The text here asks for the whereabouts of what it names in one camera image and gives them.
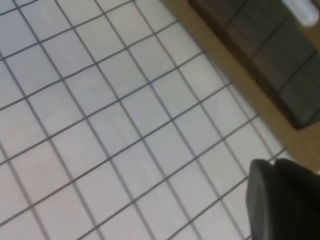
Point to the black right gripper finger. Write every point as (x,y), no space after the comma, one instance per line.
(283,201)

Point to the lower brown cardboard shoebox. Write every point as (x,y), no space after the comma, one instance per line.
(273,60)

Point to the white grid tablecloth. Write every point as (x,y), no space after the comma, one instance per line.
(116,125)

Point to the lower white drawer handle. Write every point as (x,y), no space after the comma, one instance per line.
(305,11)

